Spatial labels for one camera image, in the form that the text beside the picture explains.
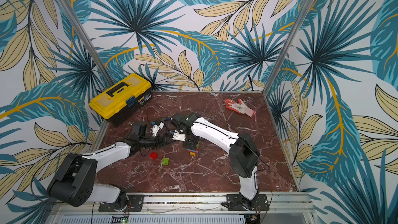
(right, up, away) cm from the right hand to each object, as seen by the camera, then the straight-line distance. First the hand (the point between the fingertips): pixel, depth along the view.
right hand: (193, 141), depth 84 cm
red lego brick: (+2, -7, +1) cm, 7 cm away
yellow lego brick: (0, -8, +3) cm, 8 cm away
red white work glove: (+32, +19, +26) cm, 45 cm away
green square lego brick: (-15, -12, +2) cm, 19 cm away
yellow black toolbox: (-45, +22, +8) cm, 50 cm away
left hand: (-11, -1, -1) cm, 11 cm away
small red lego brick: (-22, -9, +3) cm, 24 cm away
